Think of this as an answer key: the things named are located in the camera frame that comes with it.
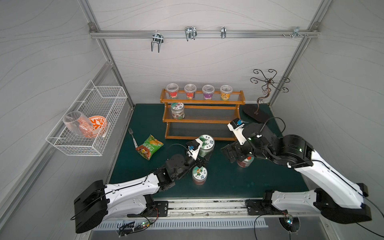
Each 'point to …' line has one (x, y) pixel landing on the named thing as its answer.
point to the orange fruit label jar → (199, 175)
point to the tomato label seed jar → (246, 162)
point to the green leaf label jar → (207, 146)
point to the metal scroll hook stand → (254, 111)
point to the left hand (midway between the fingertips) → (206, 145)
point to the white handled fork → (131, 132)
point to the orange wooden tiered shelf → (188, 116)
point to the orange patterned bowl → (99, 124)
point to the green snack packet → (150, 145)
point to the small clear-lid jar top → (172, 89)
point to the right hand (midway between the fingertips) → (229, 143)
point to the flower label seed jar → (177, 111)
